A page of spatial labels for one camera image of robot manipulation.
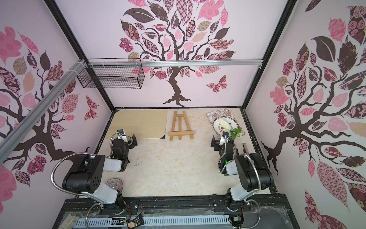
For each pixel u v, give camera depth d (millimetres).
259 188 443
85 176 455
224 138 775
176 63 942
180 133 1037
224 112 1178
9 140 507
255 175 434
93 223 697
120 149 710
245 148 947
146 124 1088
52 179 422
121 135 777
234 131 1019
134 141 873
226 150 683
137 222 675
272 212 726
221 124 1061
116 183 791
